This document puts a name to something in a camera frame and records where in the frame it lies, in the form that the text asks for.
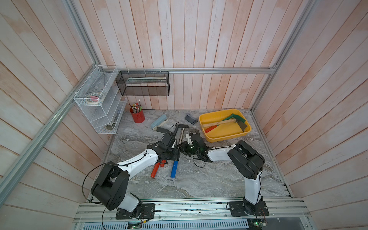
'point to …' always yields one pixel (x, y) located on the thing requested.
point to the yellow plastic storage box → (218, 124)
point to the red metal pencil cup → (138, 114)
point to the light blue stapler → (160, 121)
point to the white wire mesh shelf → (105, 116)
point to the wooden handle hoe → (242, 124)
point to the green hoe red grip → (233, 116)
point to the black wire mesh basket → (143, 83)
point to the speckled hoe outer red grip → (155, 169)
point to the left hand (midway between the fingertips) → (175, 156)
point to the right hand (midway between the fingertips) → (174, 147)
